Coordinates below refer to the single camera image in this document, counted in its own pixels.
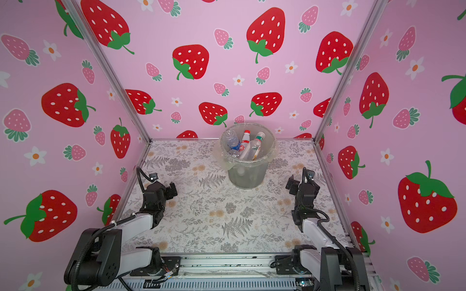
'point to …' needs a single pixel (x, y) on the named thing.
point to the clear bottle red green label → (253, 145)
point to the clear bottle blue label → (232, 143)
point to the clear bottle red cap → (245, 144)
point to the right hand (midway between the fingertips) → (301, 178)
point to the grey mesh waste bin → (249, 174)
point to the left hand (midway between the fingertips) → (163, 185)
